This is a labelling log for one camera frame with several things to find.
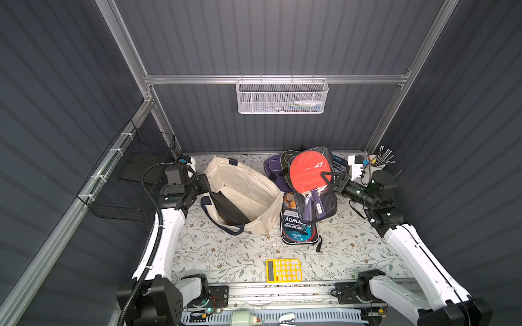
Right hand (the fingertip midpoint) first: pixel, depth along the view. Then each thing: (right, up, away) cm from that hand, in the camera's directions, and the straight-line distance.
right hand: (326, 176), depth 69 cm
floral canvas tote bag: (-26, -9, +24) cm, 36 cm away
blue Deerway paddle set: (-8, -24, +20) cm, 32 cm away
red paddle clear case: (-4, -2, +2) cm, 5 cm away
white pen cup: (+36, +6, +36) cm, 51 cm away
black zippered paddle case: (-35, -15, +11) cm, 40 cm away
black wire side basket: (-76, -6, +4) cm, 76 cm away
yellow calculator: (-14, -37, +10) cm, 41 cm away
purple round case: (-17, +3, +43) cm, 46 cm away
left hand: (-43, -1, +10) cm, 44 cm away
